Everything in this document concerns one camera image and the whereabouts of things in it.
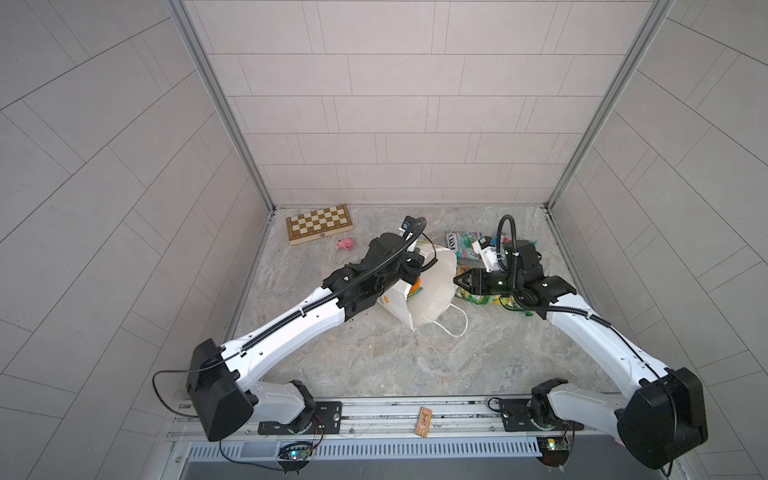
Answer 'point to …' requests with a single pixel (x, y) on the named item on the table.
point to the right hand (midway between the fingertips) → (457, 281)
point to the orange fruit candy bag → (415, 289)
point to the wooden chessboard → (318, 224)
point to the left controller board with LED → (295, 456)
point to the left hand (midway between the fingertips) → (426, 247)
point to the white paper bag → (434, 299)
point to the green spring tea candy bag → (506, 300)
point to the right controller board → (554, 450)
